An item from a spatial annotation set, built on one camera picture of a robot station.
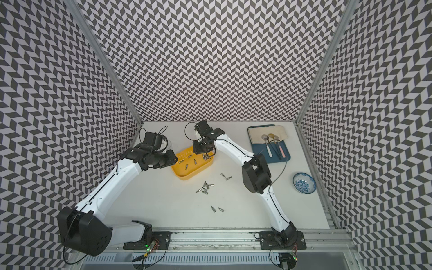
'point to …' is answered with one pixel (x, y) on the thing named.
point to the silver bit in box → (190, 156)
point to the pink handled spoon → (277, 138)
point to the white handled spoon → (265, 137)
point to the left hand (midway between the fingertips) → (175, 161)
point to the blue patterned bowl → (304, 183)
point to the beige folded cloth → (255, 133)
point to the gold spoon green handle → (272, 136)
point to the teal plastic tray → (273, 152)
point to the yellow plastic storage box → (189, 164)
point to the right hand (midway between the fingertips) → (197, 152)
